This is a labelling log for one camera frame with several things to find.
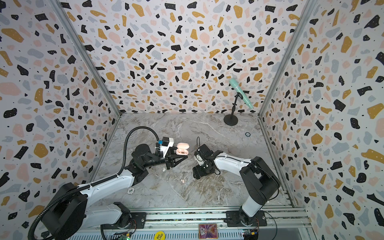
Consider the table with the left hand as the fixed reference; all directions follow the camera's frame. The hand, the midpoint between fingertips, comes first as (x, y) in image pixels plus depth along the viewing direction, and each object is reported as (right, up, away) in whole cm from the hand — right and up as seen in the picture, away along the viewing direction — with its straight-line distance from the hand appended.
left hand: (187, 153), depth 69 cm
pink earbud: (-4, -19, +17) cm, 26 cm away
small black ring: (+39, +7, +41) cm, 57 cm away
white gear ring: (-32, -24, +12) cm, 42 cm away
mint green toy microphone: (+28, +41, +28) cm, 57 cm away
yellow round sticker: (-13, -38, 0) cm, 41 cm away
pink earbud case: (-2, +2, +1) cm, 3 cm away
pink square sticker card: (+10, -37, +1) cm, 38 cm away
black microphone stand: (+31, +18, +49) cm, 61 cm away
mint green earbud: (-16, -14, +21) cm, 30 cm away
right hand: (+5, -14, +18) cm, 24 cm away
